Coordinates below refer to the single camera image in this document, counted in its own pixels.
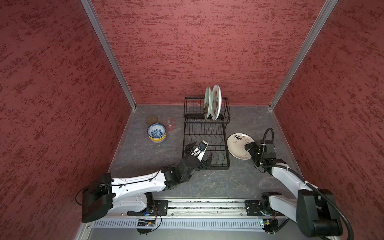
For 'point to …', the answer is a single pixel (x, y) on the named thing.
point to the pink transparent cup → (170, 123)
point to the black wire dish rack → (215, 133)
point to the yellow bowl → (158, 139)
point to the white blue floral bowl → (156, 130)
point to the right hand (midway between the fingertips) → (246, 151)
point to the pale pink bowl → (157, 142)
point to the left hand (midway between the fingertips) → (202, 150)
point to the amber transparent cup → (151, 119)
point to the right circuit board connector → (270, 225)
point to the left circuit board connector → (141, 222)
